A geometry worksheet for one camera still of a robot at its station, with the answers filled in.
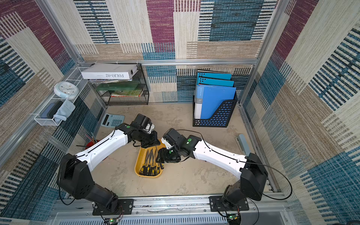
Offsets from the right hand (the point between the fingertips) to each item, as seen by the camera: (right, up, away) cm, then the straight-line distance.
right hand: (159, 160), depth 73 cm
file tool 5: (-3, -9, +12) cm, 16 cm away
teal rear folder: (+34, +51, +24) cm, 65 cm away
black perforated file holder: (+39, +22, +24) cm, 51 cm away
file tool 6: (+1, -3, +3) cm, 4 cm away
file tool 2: (-10, -9, +10) cm, 17 cm away
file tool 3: (-8, -7, +14) cm, 18 cm away
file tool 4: (-5, -8, +13) cm, 16 cm away
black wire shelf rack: (-45, +37, +49) cm, 77 cm away
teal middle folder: (+34, +46, +23) cm, 61 cm away
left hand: (0, +8, +9) cm, 12 cm away
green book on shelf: (-28, +41, +20) cm, 54 cm away
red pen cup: (-43, +6, +12) cm, 45 cm away
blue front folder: (+29, +34, +19) cm, 48 cm away
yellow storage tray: (-14, -4, +16) cm, 22 cm away
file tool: (-12, -9, +11) cm, 19 cm away
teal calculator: (-42, +20, +34) cm, 57 cm away
